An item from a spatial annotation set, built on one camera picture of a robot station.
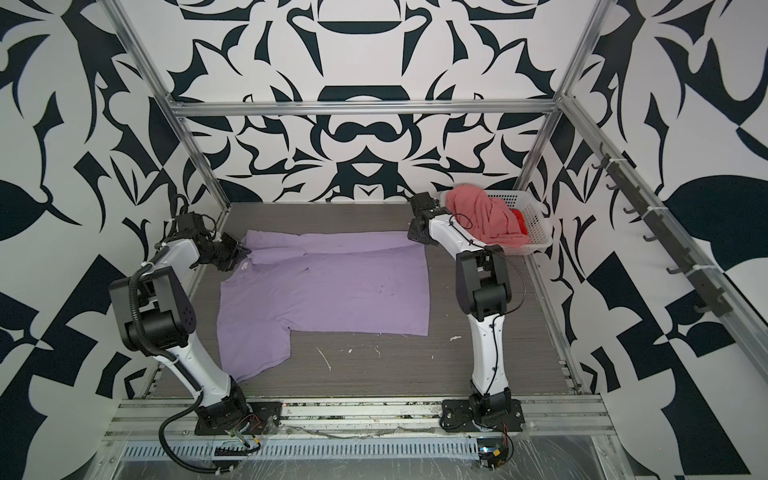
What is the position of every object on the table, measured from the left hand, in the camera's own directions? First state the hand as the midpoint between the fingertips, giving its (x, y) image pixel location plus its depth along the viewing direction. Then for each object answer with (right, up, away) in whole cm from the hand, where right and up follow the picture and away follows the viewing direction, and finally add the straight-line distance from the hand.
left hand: (250, 244), depth 95 cm
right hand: (+55, +4, +8) cm, 56 cm away
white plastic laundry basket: (+95, +6, +10) cm, 95 cm away
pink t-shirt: (+79, +8, +10) cm, 80 cm away
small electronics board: (+67, -48, -23) cm, 86 cm away
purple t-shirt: (+37, -12, +3) cm, 39 cm away
